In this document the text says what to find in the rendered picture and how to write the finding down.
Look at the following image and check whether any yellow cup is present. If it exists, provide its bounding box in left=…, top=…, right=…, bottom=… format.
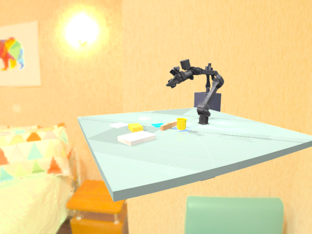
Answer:
left=177, top=118, right=187, bottom=130

